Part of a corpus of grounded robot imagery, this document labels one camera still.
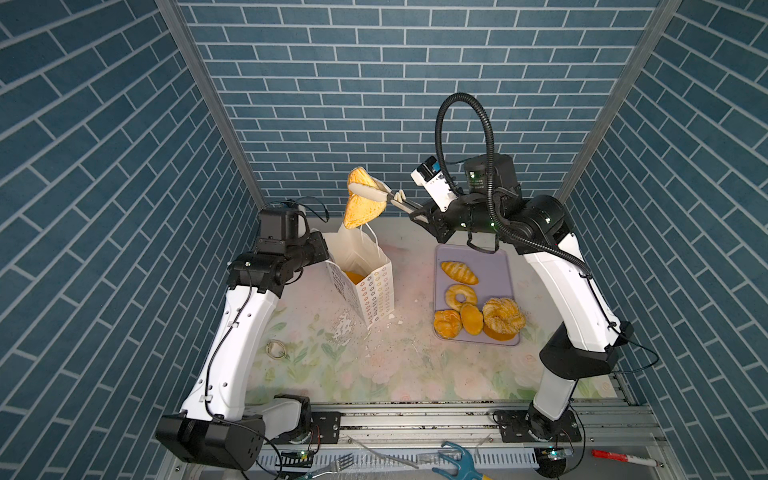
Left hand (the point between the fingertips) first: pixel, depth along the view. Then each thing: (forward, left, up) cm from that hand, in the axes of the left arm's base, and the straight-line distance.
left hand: (326, 241), depth 72 cm
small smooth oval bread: (-8, -40, -26) cm, 49 cm away
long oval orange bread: (-6, -7, -7) cm, 11 cm away
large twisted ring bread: (-9, -49, -26) cm, 56 cm away
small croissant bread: (+10, -39, -27) cm, 49 cm away
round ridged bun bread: (-9, -33, -27) cm, 43 cm away
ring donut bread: (+1, -35, -29) cm, 46 cm away
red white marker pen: (-43, -71, -29) cm, 88 cm away
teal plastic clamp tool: (-43, -33, -29) cm, 62 cm away
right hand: (-2, -20, +13) cm, 24 cm away
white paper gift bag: (+10, -6, -27) cm, 29 cm away
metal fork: (-42, -4, -31) cm, 53 cm away
